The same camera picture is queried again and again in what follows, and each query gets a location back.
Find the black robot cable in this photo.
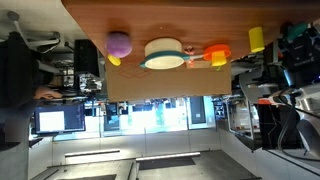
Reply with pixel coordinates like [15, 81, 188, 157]
[277, 88, 320, 163]

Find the yellow cup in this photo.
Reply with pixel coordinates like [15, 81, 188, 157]
[248, 26, 266, 54]

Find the brown cardboard board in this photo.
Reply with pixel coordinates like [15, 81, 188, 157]
[105, 58, 233, 103]

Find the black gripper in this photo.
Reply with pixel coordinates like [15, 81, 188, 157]
[279, 18, 320, 69]

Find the pink toy figure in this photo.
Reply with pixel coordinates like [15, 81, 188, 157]
[184, 45, 196, 56]

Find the small yellow toy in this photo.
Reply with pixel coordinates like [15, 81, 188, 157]
[107, 53, 122, 67]

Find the white bowl with teal band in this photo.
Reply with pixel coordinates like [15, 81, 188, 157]
[139, 37, 190, 71]

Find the long ceiling light strip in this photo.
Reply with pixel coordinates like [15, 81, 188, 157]
[135, 151, 202, 163]
[64, 148, 121, 158]

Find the yellow toy bell pepper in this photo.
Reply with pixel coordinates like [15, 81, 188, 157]
[211, 50, 228, 68]

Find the seated person in dark shirt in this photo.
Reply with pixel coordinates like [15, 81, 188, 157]
[0, 31, 64, 108]

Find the white spoon handle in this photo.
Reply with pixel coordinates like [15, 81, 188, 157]
[189, 54, 206, 62]

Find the computer monitor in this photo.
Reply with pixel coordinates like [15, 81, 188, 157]
[34, 103, 87, 135]

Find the orange plastic bowl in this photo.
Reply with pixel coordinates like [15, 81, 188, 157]
[203, 43, 232, 62]

